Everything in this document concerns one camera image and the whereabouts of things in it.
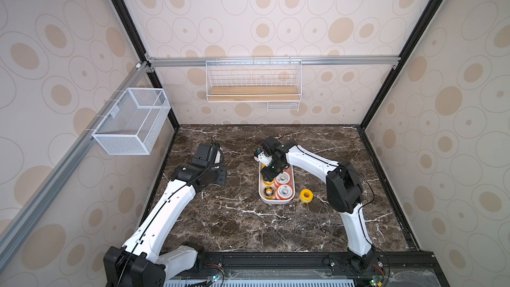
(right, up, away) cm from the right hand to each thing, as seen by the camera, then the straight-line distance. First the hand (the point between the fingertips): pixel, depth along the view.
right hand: (265, 178), depth 93 cm
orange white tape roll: (+8, 0, 0) cm, 8 cm away
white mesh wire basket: (-71, +25, +13) cm, 76 cm away
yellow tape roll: (+1, -3, +1) cm, 3 cm away
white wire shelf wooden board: (-5, +48, +7) cm, 49 cm away
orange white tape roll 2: (+8, -6, -4) cm, 11 cm away
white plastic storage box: (+12, +4, +2) cm, 12 cm away
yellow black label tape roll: (+2, -6, -2) cm, 7 cm away
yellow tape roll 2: (+19, -7, -3) cm, 20 cm away
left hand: (-17, +6, -15) cm, 23 cm away
